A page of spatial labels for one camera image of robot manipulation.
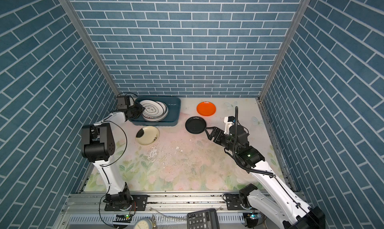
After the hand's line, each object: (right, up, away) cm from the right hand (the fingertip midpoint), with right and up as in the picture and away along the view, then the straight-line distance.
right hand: (208, 129), depth 74 cm
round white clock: (-29, -41, -9) cm, 51 cm away
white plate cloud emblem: (-37, +9, +30) cm, 48 cm away
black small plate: (-7, 0, +28) cm, 29 cm away
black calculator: (-2, -40, -6) cm, 41 cm away
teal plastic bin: (-24, +14, +42) cm, 50 cm away
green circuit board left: (-40, -43, -2) cm, 59 cm away
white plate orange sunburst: (-29, +8, +32) cm, 44 cm away
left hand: (-42, +13, +27) cm, 51 cm away
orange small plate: (+1, +11, +41) cm, 43 cm away
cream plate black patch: (-39, -7, +25) cm, 47 cm away
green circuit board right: (+21, -43, -3) cm, 48 cm away
